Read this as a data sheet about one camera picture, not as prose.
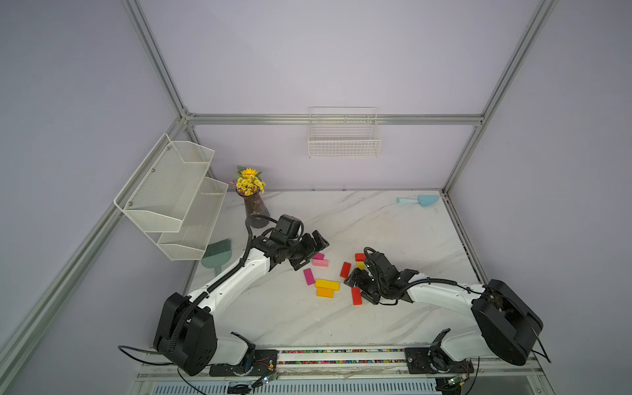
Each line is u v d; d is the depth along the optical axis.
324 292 0.88
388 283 0.67
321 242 0.75
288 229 0.63
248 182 0.88
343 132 0.95
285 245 0.63
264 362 0.73
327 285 0.90
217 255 0.96
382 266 0.69
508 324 0.43
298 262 0.73
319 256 0.97
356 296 0.86
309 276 0.92
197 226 0.92
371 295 0.76
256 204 0.98
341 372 0.73
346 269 0.93
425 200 1.17
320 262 0.95
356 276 0.80
